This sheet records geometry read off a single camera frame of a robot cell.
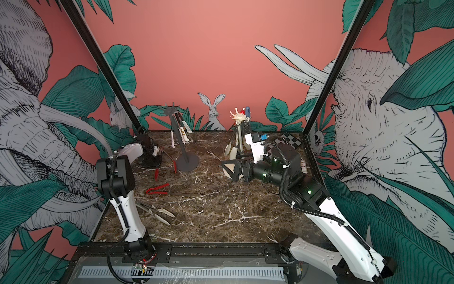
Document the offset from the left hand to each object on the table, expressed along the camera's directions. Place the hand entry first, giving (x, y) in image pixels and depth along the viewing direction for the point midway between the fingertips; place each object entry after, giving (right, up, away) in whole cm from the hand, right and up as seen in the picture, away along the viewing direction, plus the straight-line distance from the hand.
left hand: (159, 162), depth 103 cm
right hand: (+42, +5, -47) cm, 63 cm away
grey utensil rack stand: (+16, 0, +1) cm, 16 cm away
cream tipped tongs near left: (+10, -24, -18) cm, 32 cm away
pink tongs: (+16, +13, -24) cm, 32 cm away
